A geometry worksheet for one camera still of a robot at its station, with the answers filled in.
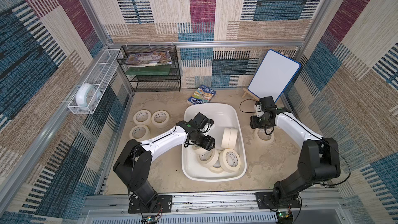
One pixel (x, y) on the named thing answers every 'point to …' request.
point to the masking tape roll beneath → (257, 138)
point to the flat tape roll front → (216, 169)
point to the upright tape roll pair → (229, 138)
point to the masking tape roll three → (142, 117)
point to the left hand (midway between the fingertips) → (209, 143)
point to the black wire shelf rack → (165, 83)
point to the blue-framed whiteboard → (274, 76)
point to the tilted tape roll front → (229, 160)
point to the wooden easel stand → (250, 94)
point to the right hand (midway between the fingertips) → (255, 122)
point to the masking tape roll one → (160, 118)
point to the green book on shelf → (148, 70)
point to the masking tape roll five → (140, 132)
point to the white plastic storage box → (225, 116)
